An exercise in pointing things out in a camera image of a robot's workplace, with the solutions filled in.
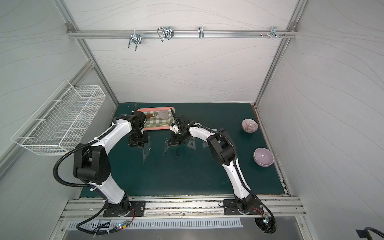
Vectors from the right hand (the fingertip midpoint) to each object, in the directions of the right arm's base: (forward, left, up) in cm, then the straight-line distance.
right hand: (168, 143), depth 94 cm
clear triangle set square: (+2, -14, -5) cm, 15 cm away
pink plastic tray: (+30, +14, 0) cm, 34 cm away
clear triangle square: (-1, +1, -1) cm, 2 cm away
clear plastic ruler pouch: (-9, +10, +7) cm, 15 cm away
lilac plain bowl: (-5, -60, -3) cm, 60 cm away
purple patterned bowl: (+18, -55, -2) cm, 58 cm away
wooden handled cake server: (+26, +9, -1) cm, 27 cm away
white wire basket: (-10, +45, +29) cm, 55 cm away
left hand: (-5, +13, +6) cm, 15 cm away
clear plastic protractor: (+3, -23, -5) cm, 24 cm away
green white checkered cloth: (+20, +12, -3) cm, 23 cm away
